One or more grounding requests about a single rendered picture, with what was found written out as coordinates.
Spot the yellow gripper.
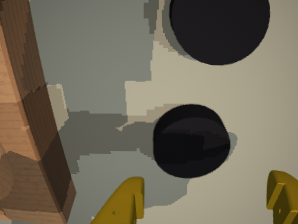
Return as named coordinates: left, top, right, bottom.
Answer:
left=90, top=170, right=298, bottom=224

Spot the tan wooden tray with round pockets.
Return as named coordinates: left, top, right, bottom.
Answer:
left=0, top=0, right=76, bottom=224

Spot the black disc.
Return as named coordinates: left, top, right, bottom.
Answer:
left=153, top=104, right=231, bottom=178
left=169, top=0, right=270, bottom=66

